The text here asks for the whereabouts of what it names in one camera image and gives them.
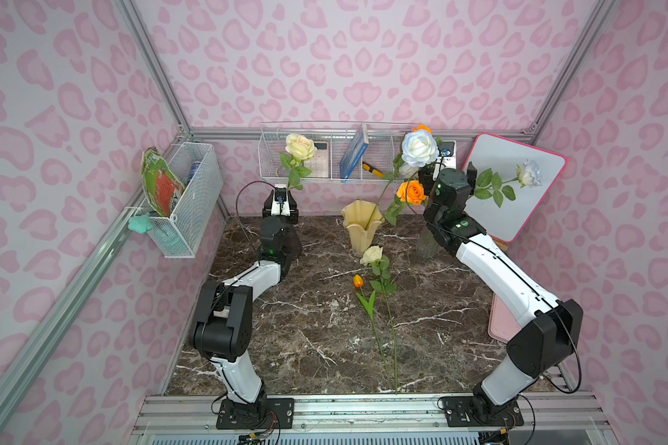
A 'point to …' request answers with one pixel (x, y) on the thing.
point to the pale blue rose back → (491, 184)
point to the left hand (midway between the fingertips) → (275, 186)
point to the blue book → (354, 155)
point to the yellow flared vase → (362, 220)
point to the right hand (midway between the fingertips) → (450, 162)
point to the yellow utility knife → (370, 168)
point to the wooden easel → (503, 245)
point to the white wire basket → (198, 167)
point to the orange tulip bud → (367, 303)
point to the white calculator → (319, 163)
